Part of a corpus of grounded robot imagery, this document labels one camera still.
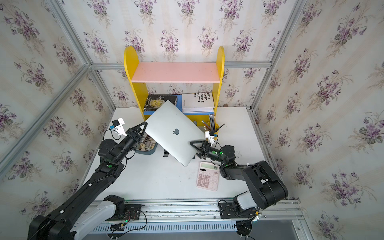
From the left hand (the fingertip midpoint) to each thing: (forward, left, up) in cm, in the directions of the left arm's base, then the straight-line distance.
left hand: (150, 125), depth 68 cm
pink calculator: (-12, -29, -30) cm, 44 cm away
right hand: (-5, -20, -12) cm, 24 cm away
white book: (+31, -24, -14) cm, 41 cm away
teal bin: (+7, +9, -30) cm, 32 cm away
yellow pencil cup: (+17, -36, -23) cm, 46 cm away
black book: (+34, +8, -16) cm, 38 cm away
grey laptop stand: (+3, -3, -33) cm, 33 cm away
